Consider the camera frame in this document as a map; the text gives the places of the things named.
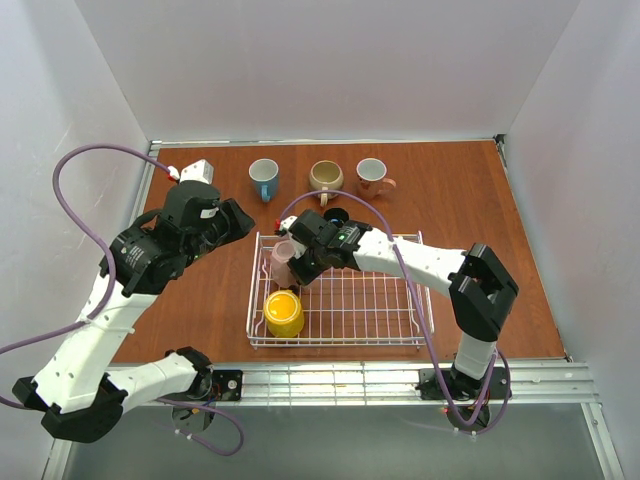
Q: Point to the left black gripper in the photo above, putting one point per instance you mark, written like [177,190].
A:
[236,220]

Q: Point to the pink faceted mug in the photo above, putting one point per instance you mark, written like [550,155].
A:
[281,274]

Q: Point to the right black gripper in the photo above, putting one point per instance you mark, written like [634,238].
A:
[304,266]

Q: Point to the yellow mug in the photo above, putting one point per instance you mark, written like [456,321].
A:
[284,314]

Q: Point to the small dark brown cup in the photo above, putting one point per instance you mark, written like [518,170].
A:
[336,214]

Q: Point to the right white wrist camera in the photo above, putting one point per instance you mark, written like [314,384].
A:
[282,226]

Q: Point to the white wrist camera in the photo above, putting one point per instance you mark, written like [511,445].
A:
[200,171]
[282,226]

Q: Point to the white wire dish rack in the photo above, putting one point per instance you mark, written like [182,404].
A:
[341,308]

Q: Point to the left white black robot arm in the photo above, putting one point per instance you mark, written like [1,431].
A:
[82,401]

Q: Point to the beige round mug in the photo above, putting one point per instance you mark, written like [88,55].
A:
[324,176]

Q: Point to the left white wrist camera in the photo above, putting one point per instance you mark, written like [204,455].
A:
[200,171]

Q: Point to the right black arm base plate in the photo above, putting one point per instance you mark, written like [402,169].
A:
[460,387]

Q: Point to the aluminium table frame rail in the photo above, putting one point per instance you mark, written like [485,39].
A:
[382,384]

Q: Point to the blue mug white inside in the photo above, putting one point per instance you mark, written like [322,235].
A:
[264,174]

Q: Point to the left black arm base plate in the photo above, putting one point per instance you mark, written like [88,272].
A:
[224,385]

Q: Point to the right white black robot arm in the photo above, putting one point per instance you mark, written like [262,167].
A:
[481,290]

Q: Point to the white floral mug pink handle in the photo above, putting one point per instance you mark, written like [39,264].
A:
[372,178]

